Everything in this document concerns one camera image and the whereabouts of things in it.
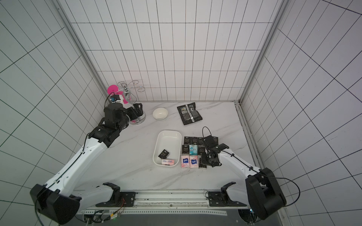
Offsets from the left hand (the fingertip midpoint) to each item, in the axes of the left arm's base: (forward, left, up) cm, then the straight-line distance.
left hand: (135, 109), depth 76 cm
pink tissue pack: (-19, -34, -26) cm, 47 cm away
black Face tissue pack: (-4, -30, -27) cm, 40 cm away
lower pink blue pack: (-20, -18, -24) cm, 36 cm away
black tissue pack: (-4, -34, -28) cm, 44 cm away
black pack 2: (-21, -38, -27) cm, 51 cm away
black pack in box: (-14, -14, -27) cm, 34 cm away
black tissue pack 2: (-4, -39, -28) cm, 48 cm away
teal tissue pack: (-11, -33, -27) cm, 44 cm away
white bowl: (+18, -9, -25) cm, 32 cm away
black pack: (-10, -39, -27) cm, 48 cm away
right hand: (-18, -38, -28) cm, 51 cm away
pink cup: (+18, +18, 0) cm, 25 cm away
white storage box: (-10, -16, -27) cm, 33 cm away
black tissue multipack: (+20, -31, -27) cm, 46 cm away
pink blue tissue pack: (-19, -28, -26) cm, 43 cm away
